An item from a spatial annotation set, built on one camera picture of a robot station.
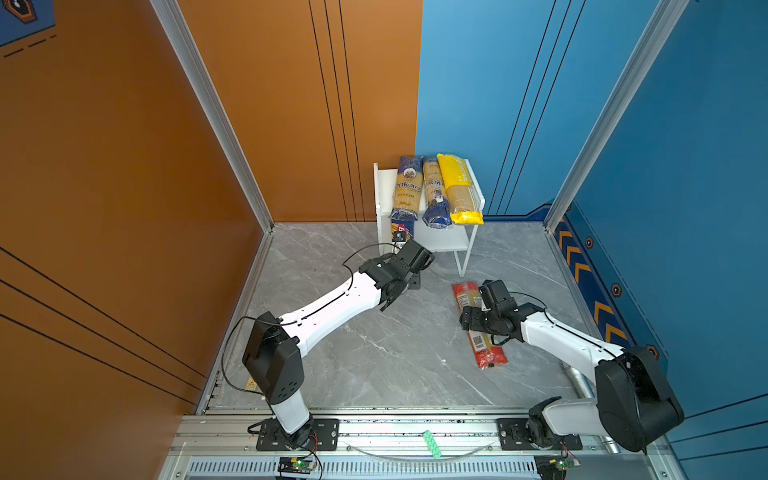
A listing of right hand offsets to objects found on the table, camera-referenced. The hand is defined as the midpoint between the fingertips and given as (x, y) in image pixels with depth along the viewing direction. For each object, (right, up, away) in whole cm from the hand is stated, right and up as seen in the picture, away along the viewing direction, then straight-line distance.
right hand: (470, 321), depth 90 cm
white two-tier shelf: (-4, +25, +2) cm, 26 cm away
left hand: (-19, +16, -7) cm, 26 cm away
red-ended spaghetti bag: (+3, -8, -5) cm, 10 cm away
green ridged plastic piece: (-14, -25, -18) cm, 34 cm away
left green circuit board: (-47, -30, -19) cm, 59 cm away
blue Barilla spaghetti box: (-19, +30, -3) cm, 35 cm away
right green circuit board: (+17, -29, -20) cm, 39 cm away
